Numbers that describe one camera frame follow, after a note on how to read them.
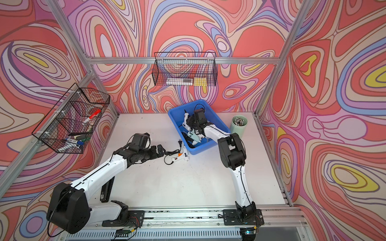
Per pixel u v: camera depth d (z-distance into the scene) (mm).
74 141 686
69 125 754
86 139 728
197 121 824
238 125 925
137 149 650
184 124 1050
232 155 589
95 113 766
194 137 986
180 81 822
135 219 719
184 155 954
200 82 822
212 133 701
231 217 734
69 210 402
